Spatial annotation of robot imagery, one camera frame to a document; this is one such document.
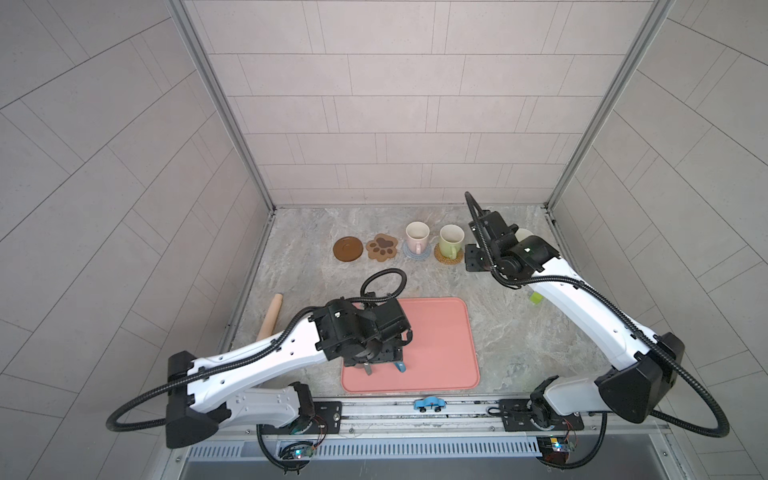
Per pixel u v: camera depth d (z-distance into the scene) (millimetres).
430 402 708
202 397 374
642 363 389
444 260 996
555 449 679
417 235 979
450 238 938
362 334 458
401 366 727
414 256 1013
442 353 817
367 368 725
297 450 648
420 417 723
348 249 1045
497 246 554
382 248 1026
